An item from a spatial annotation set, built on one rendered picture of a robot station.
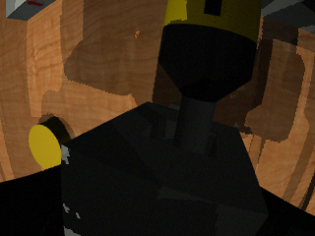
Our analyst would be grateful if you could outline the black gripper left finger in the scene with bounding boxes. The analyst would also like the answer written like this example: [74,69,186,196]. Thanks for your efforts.
[0,164,66,236]

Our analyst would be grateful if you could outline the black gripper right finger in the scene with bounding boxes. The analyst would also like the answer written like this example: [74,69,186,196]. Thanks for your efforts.
[255,188,315,236]

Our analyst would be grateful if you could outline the yellow short cylinder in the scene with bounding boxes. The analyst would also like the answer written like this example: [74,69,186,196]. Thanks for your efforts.
[29,119,71,169]

